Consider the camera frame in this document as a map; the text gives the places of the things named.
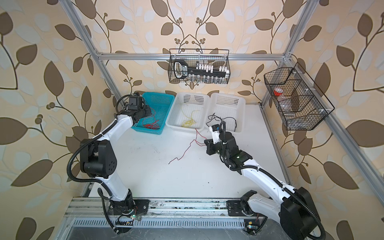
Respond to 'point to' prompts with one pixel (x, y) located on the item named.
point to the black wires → (221, 119)
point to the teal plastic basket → (160, 104)
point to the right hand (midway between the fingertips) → (205, 142)
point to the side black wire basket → (299, 101)
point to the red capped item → (278, 91)
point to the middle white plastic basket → (189, 112)
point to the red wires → (153, 123)
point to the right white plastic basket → (229, 108)
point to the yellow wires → (188, 123)
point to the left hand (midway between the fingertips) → (147, 107)
